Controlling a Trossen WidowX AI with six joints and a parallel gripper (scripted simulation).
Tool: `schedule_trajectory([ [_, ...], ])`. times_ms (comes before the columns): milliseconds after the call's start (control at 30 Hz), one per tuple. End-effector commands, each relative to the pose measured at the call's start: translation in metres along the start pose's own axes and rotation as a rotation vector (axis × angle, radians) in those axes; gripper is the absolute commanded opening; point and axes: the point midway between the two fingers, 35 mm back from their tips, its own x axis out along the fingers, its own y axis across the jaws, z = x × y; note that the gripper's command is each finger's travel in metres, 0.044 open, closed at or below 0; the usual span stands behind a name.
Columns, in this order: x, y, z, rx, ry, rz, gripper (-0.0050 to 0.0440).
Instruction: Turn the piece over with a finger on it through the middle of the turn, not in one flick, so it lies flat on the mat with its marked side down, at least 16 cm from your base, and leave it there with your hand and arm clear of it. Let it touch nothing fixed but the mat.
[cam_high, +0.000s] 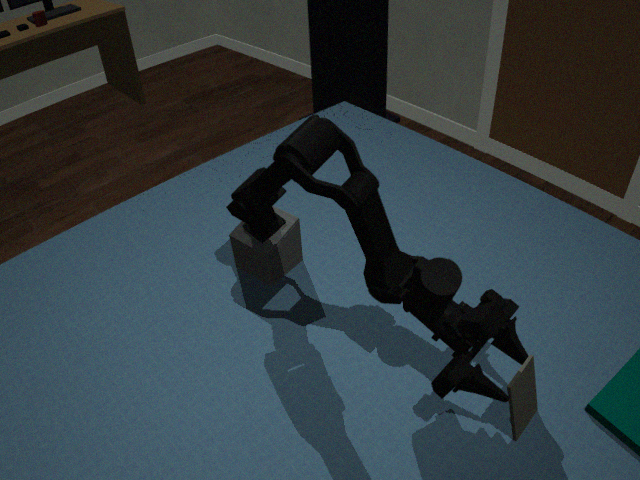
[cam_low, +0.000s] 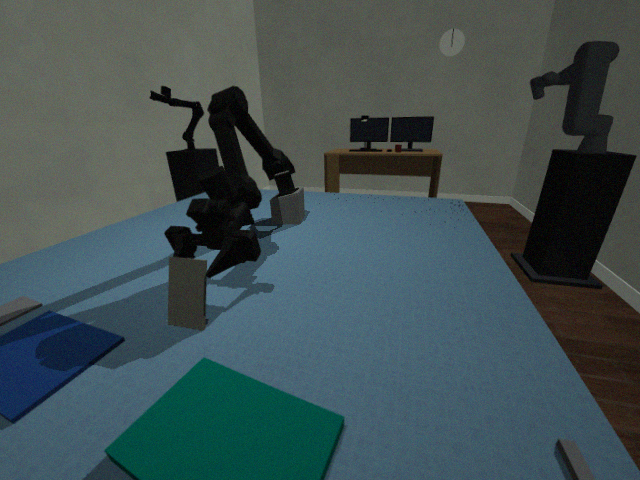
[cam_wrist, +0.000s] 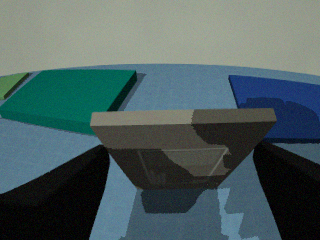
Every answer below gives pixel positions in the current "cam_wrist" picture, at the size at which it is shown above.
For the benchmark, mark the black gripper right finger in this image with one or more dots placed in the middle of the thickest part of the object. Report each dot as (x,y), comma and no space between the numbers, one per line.
(291,184)

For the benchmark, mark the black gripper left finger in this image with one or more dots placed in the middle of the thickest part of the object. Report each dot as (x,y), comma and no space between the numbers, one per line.
(59,205)

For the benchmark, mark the light blue mat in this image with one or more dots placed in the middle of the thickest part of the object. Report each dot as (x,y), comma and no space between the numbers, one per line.
(235,210)

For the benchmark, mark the green flat square mat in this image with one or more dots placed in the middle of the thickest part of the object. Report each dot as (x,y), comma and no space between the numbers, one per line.
(65,99)

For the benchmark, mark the dark blue flat panel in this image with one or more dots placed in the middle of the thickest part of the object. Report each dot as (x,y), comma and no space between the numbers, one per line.
(296,106)

